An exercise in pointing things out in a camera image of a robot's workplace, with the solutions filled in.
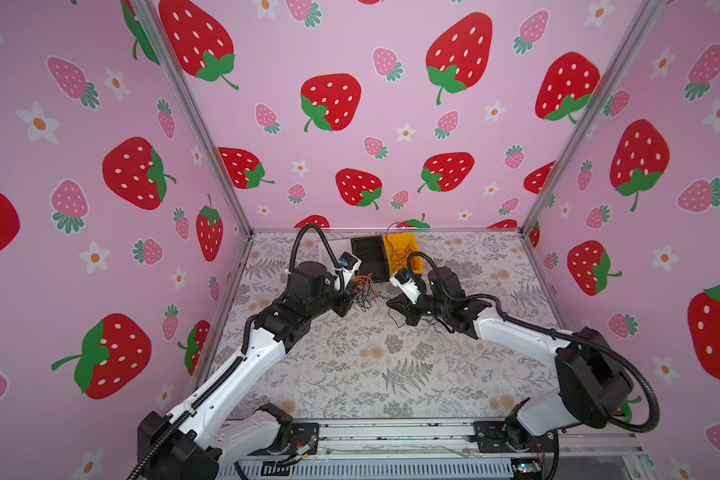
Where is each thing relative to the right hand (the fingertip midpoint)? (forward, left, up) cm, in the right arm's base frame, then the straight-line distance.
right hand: (388, 301), depth 83 cm
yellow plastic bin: (+32, -1, -13) cm, 35 cm away
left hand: (-1, +9, +10) cm, 14 cm away
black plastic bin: (+28, +9, -11) cm, 32 cm away
